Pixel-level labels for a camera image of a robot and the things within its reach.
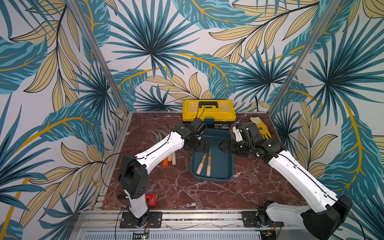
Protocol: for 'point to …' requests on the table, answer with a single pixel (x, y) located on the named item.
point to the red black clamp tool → (152, 199)
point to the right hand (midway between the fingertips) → (225, 147)
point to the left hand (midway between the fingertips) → (200, 150)
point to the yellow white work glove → (261, 127)
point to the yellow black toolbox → (215, 114)
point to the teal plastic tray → (222, 163)
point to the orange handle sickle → (165, 162)
